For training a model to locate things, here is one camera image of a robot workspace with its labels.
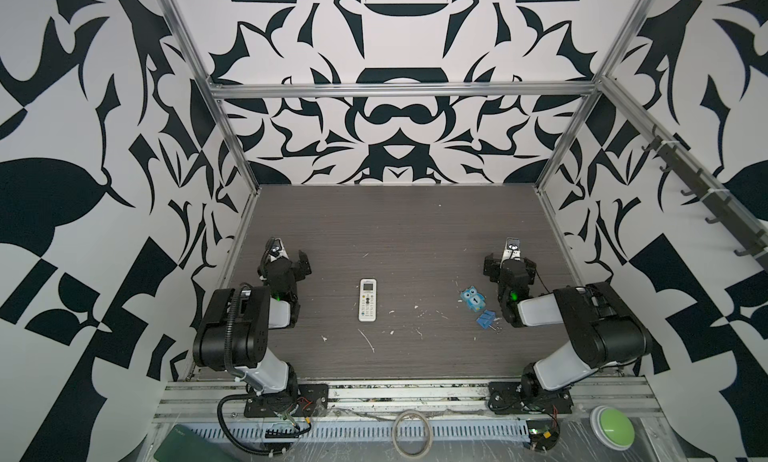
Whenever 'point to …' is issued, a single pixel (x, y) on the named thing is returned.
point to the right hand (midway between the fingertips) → (512, 253)
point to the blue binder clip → (487, 318)
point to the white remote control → (367, 302)
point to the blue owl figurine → (475, 300)
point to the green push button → (612, 427)
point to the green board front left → (185, 444)
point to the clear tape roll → (421, 454)
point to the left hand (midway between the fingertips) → (283, 251)
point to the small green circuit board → (543, 434)
